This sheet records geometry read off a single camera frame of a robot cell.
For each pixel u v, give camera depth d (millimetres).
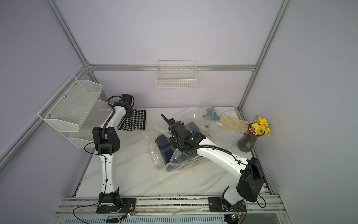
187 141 548
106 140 632
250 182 394
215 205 732
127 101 839
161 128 807
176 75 930
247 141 861
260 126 776
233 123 1103
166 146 849
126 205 739
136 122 1069
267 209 735
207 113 1147
